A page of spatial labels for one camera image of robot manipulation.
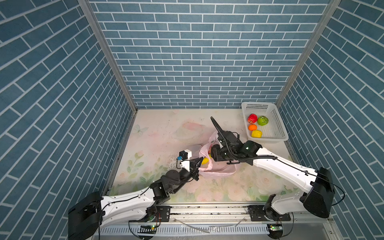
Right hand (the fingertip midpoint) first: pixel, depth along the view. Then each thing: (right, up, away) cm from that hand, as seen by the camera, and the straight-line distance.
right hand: (215, 155), depth 78 cm
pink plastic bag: (+1, -10, +10) cm, 14 cm away
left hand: (-5, -1, -8) cm, 9 cm away
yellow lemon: (+30, +10, +21) cm, 38 cm away
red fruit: (+30, +20, +30) cm, 47 cm away
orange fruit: (+29, +14, +26) cm, 41 cm away
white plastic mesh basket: (+45, +11, +27) cm, 54 cm away
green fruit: (+37, +19, +27) cm, 49 cm away
